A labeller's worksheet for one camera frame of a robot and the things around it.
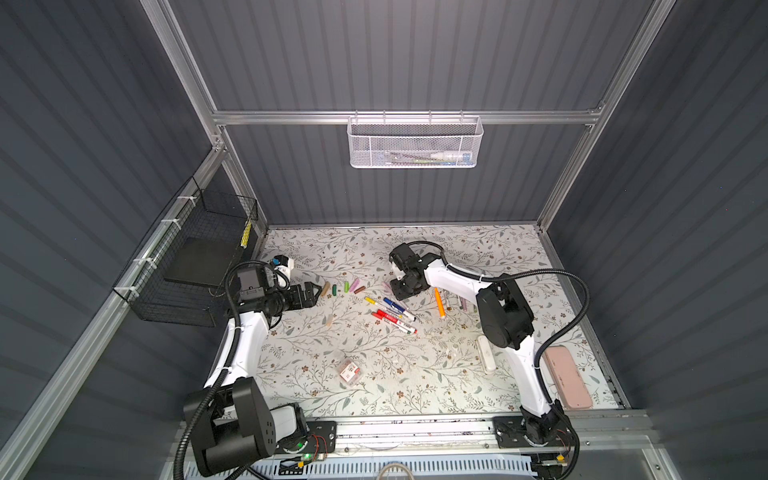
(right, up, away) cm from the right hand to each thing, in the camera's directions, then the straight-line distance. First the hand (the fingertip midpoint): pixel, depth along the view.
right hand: (401, 293), depth 100 cm
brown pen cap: (-26, +1, +2) cm, 26 cm away
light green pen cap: (-19, +2, +2) cm, 19 cm away
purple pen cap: (-16, +3, +3) cm, 16 cm away
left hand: (-29, +3, -15) cm, 32 cm away
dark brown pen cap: (-14, +1, +2) cm, 15 cm away
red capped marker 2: (-4, -8, -6) cm, 11 cm away
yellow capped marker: (-6, -4, -3) cm, 8 cm away
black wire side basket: (-53, +8, -32) cm, 62 cm away
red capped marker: (-3, -7, -6) cm, 10 cm away
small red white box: (-15, -19, -17) cm, 30 cm away
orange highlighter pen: (+13, -3, -1) cm, 13 cm away
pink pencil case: (+45, -20, -19) cm, 53 cm away
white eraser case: (+23, -15, -17) cm, 33 cm away
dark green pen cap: (-23, +1, +2) cm, 23 cm away
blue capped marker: (-1, -4, -4) cm, 6 cm away
